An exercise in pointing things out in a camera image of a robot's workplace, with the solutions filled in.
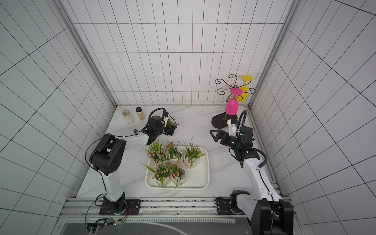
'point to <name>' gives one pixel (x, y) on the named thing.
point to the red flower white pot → (174, 152)
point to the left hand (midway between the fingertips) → (169, 125)
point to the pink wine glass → (231, 105)
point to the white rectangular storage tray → (186, 168)
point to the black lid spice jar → (141, 113)
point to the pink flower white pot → (156, 152)
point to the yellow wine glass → (243, 97)
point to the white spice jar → (129, 118)
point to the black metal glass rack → (221, 120)
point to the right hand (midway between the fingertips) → (216, 130)
